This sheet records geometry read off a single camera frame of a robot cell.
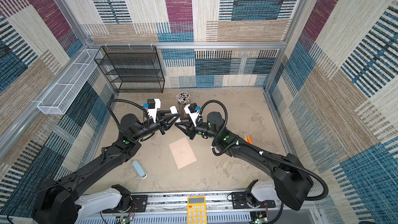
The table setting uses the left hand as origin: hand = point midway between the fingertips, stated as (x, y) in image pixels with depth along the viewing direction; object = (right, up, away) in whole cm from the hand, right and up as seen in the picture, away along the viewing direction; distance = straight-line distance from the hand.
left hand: (179, 113), depth 67 cm
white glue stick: (-2, +1, -2) cm, 2 cm away
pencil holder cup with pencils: (-1, +7, +24) cm, 25 cm away
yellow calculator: (+7, -44, +4) cm, 45 cm away
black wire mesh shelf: (-39, +28, +42) cm, 63 cm away
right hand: (-1, -5, +3) cm, 6 cm away
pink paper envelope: (-1, -24, +23) cm, 34 cm away
